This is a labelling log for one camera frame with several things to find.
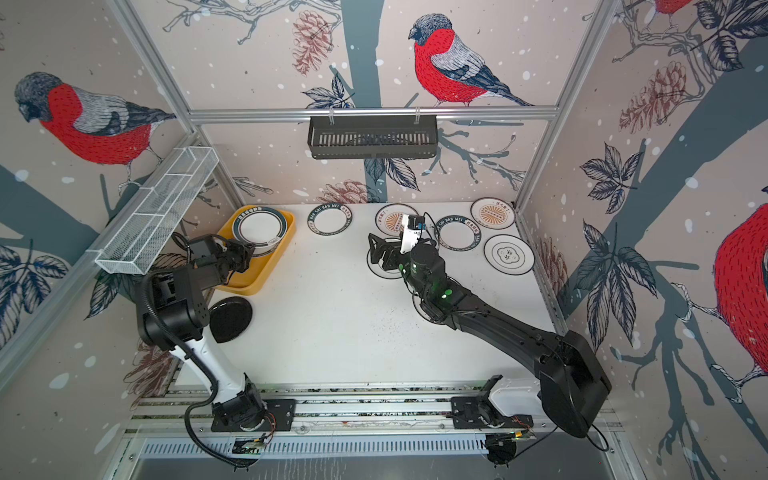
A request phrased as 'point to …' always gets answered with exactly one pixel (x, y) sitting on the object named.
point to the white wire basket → (135, 245)
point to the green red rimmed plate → (263, 226)
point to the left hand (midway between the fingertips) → (252, 239)
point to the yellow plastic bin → (249, 281)
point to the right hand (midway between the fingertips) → (380, 238)
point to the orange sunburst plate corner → (492, 212)
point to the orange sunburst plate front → (416, 302)
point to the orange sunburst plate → (389, 218)
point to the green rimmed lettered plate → (329, 219)
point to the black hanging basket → (373, 139)
